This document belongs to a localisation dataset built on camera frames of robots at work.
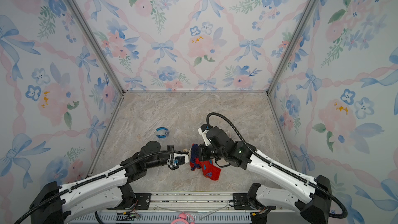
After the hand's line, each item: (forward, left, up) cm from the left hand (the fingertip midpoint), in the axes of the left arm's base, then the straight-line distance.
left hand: (189, 150), depth 73 cm
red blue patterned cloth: (-6, -10, -11) cm, 16 cm away
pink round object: (-26, +2, -15) cm, 30 cm away
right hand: (-2, -3, +3) cm, 4 cm away
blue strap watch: (+19, +19, -16) cm, 31 cm away
